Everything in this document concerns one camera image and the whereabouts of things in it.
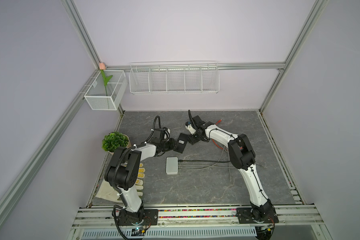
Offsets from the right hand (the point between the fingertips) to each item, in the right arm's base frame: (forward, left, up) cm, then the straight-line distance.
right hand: (193, 139), depth 104 cm
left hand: (-7, +10, +5) cm, 13 cm away
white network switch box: (-19, +14, -1) cm, 23 cm away
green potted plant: (-10, +46, +15) cm, 50 cm away
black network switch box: (-4, +8, +2) cm, 10 cm away
